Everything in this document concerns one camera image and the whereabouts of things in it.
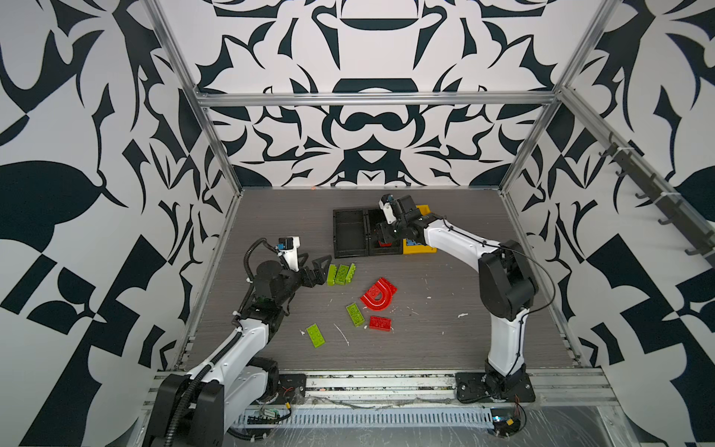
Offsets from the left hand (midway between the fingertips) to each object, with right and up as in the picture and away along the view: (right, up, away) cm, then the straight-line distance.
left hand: (315, 251), depth 83 cm
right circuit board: (+50, -41, -11) cm, 66 cm away
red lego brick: (+22, 0, +22) cm, 32 cm away
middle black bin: (+19, +6, +3) cm, 20 cm away
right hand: (+20, +7, +13) cm, 25 cm away
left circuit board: (-10, -41, -10) cm, 44 cm away
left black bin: (+10, +4, +23) cm, 25 cm away
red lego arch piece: (+21, -12, +7) cm, 26 cm away
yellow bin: (+37, +13, +22) cm, 45 cm away
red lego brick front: (+19, -22, +2) cm, 29 cm away
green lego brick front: (0, -25, 0) cm, 25 cm away
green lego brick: (+12, -20, +4) cm, 23 cm away
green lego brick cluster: (+7, -9, +12) cm, 17 cm away
